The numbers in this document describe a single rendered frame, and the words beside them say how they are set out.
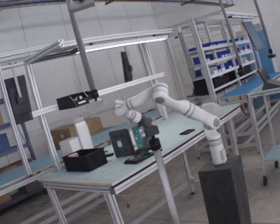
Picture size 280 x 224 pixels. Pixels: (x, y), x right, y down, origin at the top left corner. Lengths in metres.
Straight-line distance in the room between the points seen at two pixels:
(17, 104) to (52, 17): 3.90
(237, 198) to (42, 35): 5.85
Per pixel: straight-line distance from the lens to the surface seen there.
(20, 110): 3.89
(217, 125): 2.07
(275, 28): 8.51
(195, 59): 5.02
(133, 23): 9.26
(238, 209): 2.17
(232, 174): 2.05
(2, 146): 5.70
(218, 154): 2.11
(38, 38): 7.05
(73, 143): 2.62
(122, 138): 2.42
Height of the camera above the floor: 1.53
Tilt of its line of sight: 6 degrees down
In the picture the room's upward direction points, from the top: 16 degrees counter-clockwise
